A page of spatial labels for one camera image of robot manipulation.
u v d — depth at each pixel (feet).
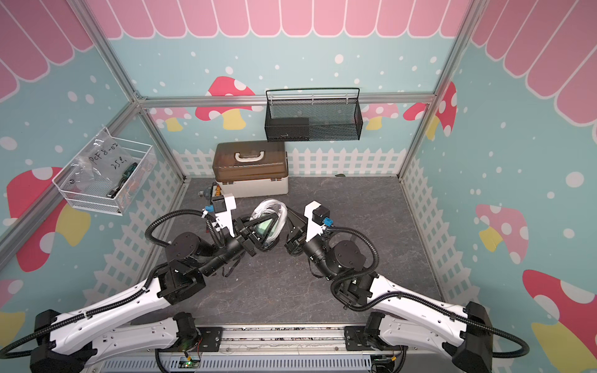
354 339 2.42
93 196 2.07
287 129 2.85
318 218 1.54
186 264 1.49
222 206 1.59
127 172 2.43
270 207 1.80
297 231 1.74
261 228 1.75
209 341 2.46
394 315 1.59
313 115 3.12
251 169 3.34
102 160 2.33
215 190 3.72
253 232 1.66
